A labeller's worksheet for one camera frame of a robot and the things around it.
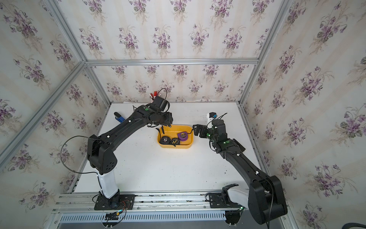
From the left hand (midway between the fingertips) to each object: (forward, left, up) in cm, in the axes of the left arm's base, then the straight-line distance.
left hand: (171, 120), depth 87 cm
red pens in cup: (+31, +15, -8) cm, 36 cm away
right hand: (-5, -18, 0) cm, 19 cm away
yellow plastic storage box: (-2, -3, -17) cm, 17 cm away
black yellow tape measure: (-6, +4, -14) cm, 16 cm away
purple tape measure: (-3, -7, -14) cm, 16 cm away
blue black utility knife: (+13, +41, -14) cm, 45 cm away
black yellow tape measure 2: (-7, -3, -14) cm, 16 cm away
